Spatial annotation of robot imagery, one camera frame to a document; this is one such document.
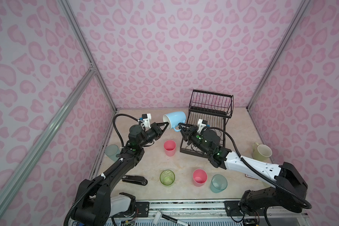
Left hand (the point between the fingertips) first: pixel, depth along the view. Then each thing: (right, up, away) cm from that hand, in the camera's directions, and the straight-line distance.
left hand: (171, 124), depth 73 cm
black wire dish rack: (+34, +11, +42) cm, 55 cm away
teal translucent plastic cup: (+27, -34, +6) cm, 44 cm away
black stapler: (-21, -32, +7) cm, 39 cm away
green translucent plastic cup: (-2, -32, +10) cm, 33 cm away
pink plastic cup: (-1, -16, +20) cm, 26 cm away
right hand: (+3, -1, -3) cm, 5 cm away
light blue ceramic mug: (+1, +2, -2) cm, 3 cm away
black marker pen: (-6, -44, -5) cm, 45 cm away
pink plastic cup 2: (+16, -31, +8) cm, 36 cm away
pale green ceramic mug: (+54, -17, +11) cm, 58 cm away
